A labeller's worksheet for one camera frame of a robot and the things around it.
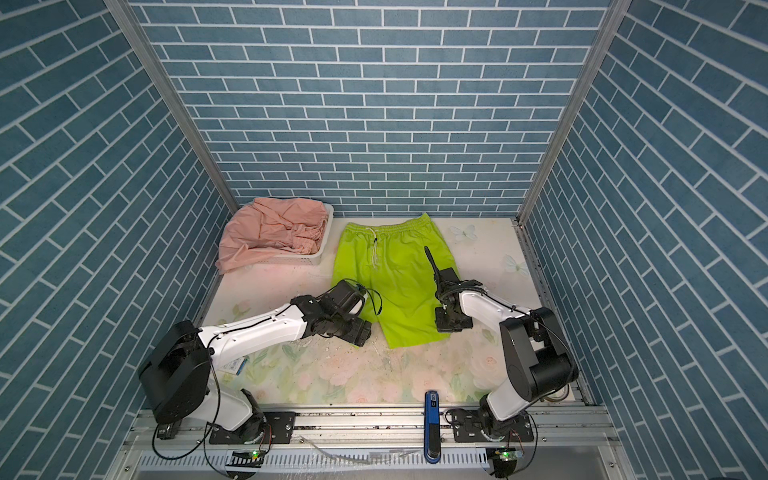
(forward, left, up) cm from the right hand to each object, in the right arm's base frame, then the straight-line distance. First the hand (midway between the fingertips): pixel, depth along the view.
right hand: (446, 323), depth 91 cm
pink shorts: (+34, +60, +4) cm, 69 cm away
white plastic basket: (+16, +47, +7) cm, 50 cm away
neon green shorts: (+17, +19, +3) cm, 26 cm away
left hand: (-7, +25, +5) cm, 26 cm away
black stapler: (-35, +67, +3) cm, 76 cm away
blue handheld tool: (-28, +4, +2) cm, 29 cm away
